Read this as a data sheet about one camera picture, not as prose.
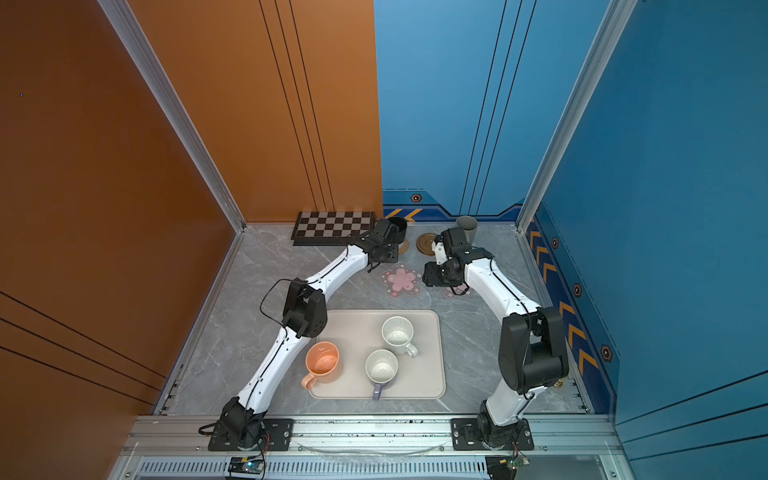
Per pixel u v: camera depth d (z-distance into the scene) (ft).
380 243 2.77
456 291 2.50
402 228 3.42
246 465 2.32
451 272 2.20
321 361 2.74
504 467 2.29
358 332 3.13
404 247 3.65
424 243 3.74
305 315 2.22
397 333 2.94
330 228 3.80
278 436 2.42
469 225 3.50
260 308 3.19
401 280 3.41
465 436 2.38
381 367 2.75
